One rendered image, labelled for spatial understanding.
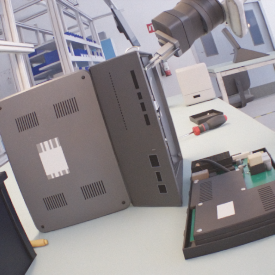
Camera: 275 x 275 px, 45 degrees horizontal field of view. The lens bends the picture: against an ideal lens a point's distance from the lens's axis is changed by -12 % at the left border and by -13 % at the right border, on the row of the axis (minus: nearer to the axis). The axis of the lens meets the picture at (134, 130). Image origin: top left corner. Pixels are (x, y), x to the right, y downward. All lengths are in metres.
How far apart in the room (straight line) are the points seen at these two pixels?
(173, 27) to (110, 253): 0.34
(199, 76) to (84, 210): 0.97
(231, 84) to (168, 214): 3.08
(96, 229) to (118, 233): 0.05
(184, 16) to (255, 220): 0.35
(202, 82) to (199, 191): 0.99
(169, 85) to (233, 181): 6.70
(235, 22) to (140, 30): 6.56
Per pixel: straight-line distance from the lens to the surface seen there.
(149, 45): 7.12
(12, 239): 0.43
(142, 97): 0.46
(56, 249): 0.47
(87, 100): 0.51
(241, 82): 3.57
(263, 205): 0.36
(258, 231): 0.34
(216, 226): 0.34
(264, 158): 0.50
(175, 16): 0.57
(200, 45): 7.24
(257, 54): 2.14
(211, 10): 0.60
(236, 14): 0.60
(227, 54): 7.32
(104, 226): 0.50
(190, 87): 1.41
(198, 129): 0.87
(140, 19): 7.18
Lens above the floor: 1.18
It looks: 8 degrees down
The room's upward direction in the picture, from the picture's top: 17 degrees counter-clockwise
